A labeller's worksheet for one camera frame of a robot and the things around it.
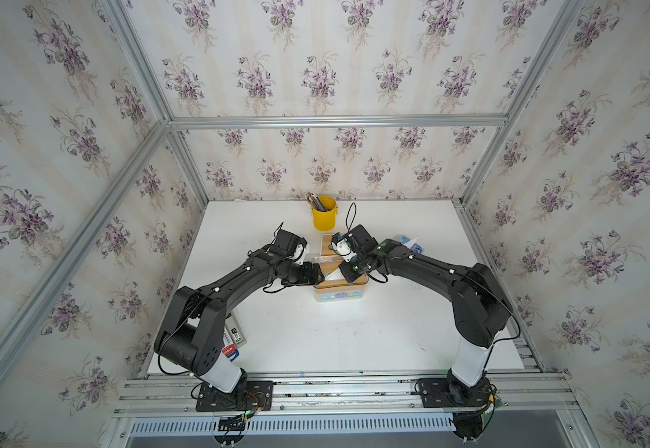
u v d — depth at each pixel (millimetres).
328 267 907
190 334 441
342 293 882
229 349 799
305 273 781
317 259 889
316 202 1006
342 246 819
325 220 1084
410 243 931
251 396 719
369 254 673
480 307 477
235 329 818
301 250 765
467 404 717
